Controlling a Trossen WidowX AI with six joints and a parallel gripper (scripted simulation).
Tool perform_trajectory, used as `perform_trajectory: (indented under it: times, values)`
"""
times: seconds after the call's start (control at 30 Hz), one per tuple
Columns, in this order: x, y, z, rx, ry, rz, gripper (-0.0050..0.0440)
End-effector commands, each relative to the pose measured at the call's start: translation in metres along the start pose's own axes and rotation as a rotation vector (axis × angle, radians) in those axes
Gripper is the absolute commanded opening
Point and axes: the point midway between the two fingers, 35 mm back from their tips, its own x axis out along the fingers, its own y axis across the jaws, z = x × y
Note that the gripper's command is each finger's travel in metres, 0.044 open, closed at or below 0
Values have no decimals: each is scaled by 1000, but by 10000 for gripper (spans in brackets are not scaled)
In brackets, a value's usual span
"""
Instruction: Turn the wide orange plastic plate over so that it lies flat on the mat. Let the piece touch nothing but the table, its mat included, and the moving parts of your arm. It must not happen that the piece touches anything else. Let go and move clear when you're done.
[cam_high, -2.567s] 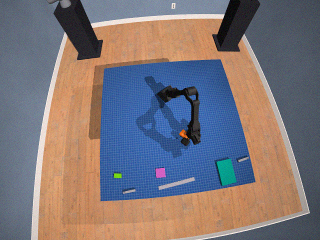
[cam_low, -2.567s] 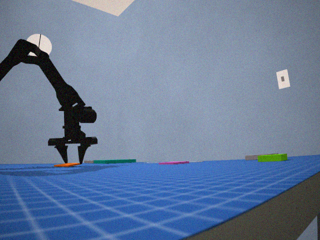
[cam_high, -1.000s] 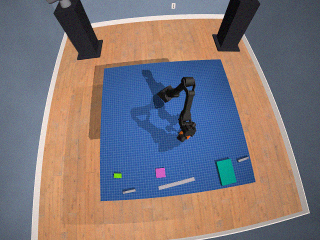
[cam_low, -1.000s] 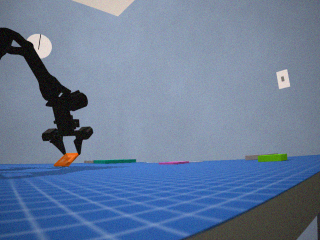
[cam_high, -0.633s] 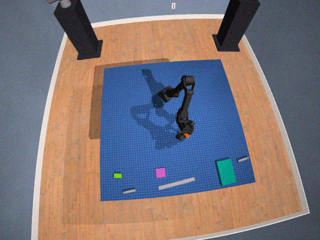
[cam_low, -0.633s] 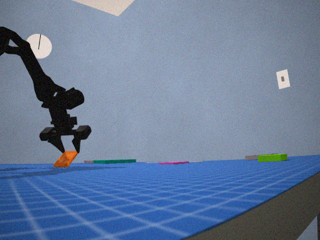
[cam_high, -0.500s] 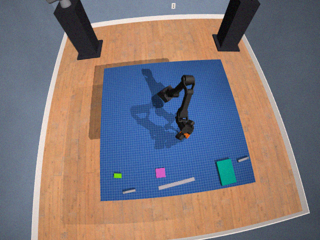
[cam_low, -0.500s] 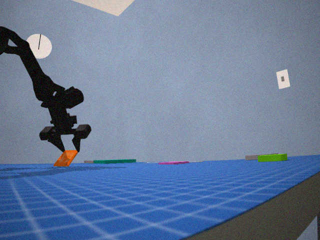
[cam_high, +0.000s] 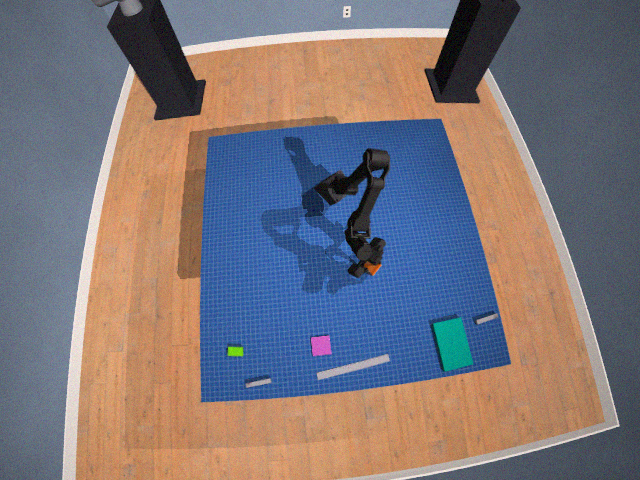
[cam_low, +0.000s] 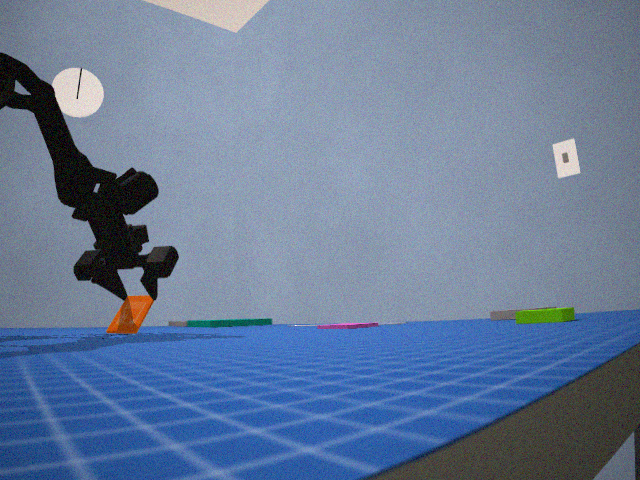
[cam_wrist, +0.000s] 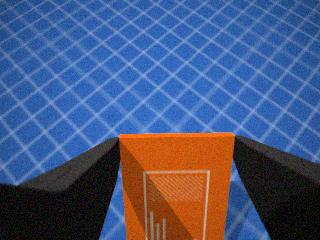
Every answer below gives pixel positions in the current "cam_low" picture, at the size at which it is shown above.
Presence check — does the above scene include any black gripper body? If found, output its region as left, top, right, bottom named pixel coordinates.
left=73, top=224, right=179, bottom=281

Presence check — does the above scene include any dark blue work mat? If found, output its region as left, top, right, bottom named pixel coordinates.
left=0, top=309, right=640, bottom=480

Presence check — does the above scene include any orange plate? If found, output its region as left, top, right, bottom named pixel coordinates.
left=106, top=296, right=154, bottom=334

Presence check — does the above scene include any small pink square block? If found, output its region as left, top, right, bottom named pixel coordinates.
left=317, top=323, right=378, bottom=329

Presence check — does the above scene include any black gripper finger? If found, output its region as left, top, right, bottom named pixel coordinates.
left=91, top=270, right=128, bottom=301
left=140, top=273, right=158, bottom=300

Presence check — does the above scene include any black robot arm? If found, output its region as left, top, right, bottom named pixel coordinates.
left=0, top=53, right=159, bottom=239

